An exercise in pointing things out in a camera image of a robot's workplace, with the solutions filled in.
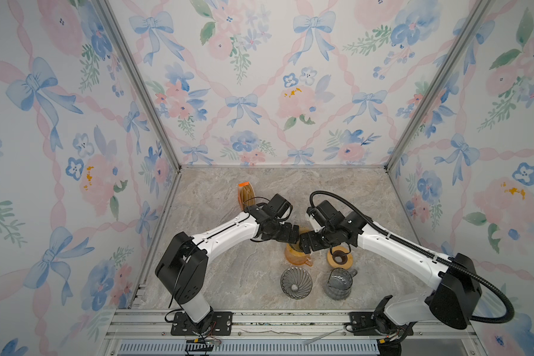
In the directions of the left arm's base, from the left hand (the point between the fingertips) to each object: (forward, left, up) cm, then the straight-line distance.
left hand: (290, 235), depth 83 cm
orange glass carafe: (-7, -2, -2) cm, 8 cm away
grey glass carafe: (-14, -19, -12) cm, 26 cm away
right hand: (-3, -7, +1) cm, 7 cm away
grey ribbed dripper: (-15, -2, -9) cm, 17 cm away
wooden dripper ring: (-4, -20, -10) cm, 23 cm away
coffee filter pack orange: (+22, +18, -4) cm, 29 cm away
